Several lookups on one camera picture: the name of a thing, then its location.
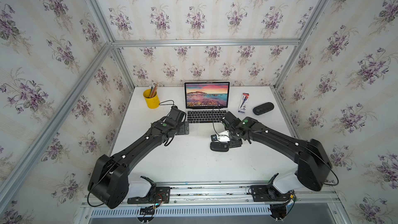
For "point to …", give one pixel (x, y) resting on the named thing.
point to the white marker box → (244, 102)
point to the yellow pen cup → (152, 102)
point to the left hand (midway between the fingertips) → (181, 128)
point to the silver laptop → (206, 101)
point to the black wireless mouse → (218, 146)
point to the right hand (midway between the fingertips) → (231, 134)
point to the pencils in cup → (153, 89)
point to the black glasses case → (263, 108)
